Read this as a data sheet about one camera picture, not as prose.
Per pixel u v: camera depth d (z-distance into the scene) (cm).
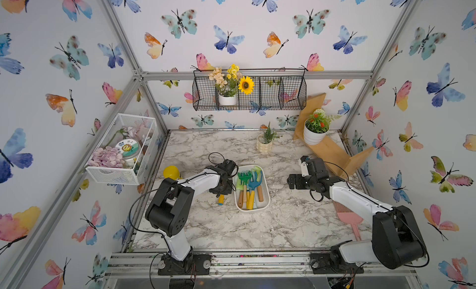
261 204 89
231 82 85
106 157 60
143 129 79
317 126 93
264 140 107
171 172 90
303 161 82
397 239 42
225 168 76
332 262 67
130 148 66
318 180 68
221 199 90
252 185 94
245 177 99
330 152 104
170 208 47
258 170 96
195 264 73
